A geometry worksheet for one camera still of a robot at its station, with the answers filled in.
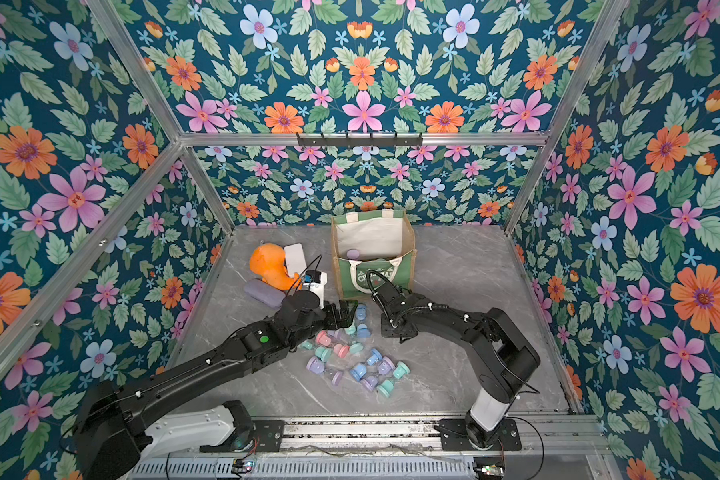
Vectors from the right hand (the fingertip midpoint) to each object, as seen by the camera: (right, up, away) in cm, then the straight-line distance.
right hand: (397, 324), depth 91 cm
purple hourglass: (-15, +22, +9) cm, 28 cm away
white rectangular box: (-36, +20, +14) cm, 44 cm away
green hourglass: (+1, -10, -9) cm, 14 cm away
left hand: (-13, +9, -15) cm, 22 cm away
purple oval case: (-44, +8, +7) cm, 45 cm away
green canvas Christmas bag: (-4, +26, +12) cm, 29 cm away
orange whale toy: (-44, +20, +8) cm, 49 cm away
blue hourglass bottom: (-11, -11, -9) cm, 18 cm away
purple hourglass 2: (-23, -9, -9) cm, 27 cm away
